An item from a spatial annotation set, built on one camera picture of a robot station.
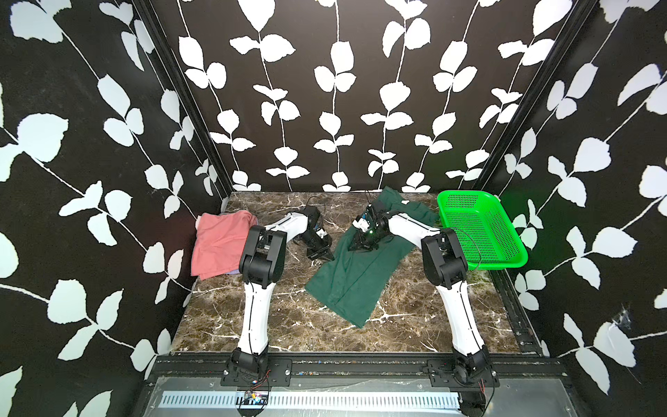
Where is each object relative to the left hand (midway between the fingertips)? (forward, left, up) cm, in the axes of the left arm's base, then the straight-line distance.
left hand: (335, 254), depth 98 cm
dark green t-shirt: (-11, -5, -1) cm, 12 cm away
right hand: (+4, -6, +1) cm, 7 cm away
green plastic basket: (+5, -63, 0) cm, 64 cm away
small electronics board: (-44, +24, -1) cm, 50 cm away
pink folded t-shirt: (+6, +45, +3) cm, 45 cm away
